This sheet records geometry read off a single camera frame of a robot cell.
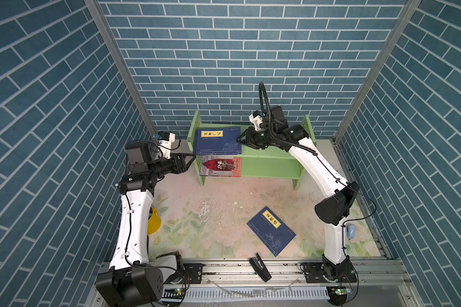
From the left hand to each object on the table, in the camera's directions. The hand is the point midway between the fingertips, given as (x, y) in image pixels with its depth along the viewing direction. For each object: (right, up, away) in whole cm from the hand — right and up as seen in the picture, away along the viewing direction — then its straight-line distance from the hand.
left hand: (190, 155), depth 71 cm
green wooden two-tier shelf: (+27, -4, +24) cm, 37 cm away
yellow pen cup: (-19, -29, +11) cm, 37 cm away
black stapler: (+27, -44, +3) cm, 52 cm away
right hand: (+17, +7, +6) cm, 19 cm away
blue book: (+32, -34, +13) cm, 49 cm away
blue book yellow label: (+9, +6, +7) cm, 13 cm away
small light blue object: (+67, -33, +11) cm, 76 cm away
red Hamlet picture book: (+10, -5, +21) cm, 23 cm away
